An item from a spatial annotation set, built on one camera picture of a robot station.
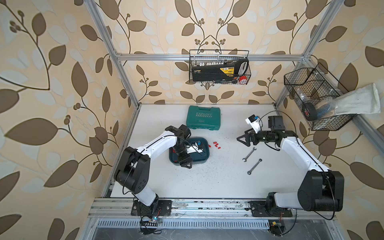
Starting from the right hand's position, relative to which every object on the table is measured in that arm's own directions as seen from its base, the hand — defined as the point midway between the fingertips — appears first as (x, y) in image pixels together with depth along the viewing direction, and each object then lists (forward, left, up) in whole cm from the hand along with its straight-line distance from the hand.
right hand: (242, 135), depth 84 cm
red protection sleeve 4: (+2, +18, -15) cm, 23 cm away
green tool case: (+22, +24, -10) cm, 34 cm away
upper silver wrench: (-2, -10, -15) cm, 18 cm away
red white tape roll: (+26, -2, +19) cm, 32 cm away
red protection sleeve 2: (+3, +14, -16) cm, 21 cm away
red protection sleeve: (+5, +14, -15) cm, 21 cm away
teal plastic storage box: (-7, +27, -12) cm, 30 cm away
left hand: (-10, +32, -8) cm, 35 cm away
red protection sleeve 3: (+1, +12, -15) cm, 19 cm away
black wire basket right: (+16, -39, +17) cm, 45 cm away
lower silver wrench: (-16, -4, -16) cm, 22 cm away
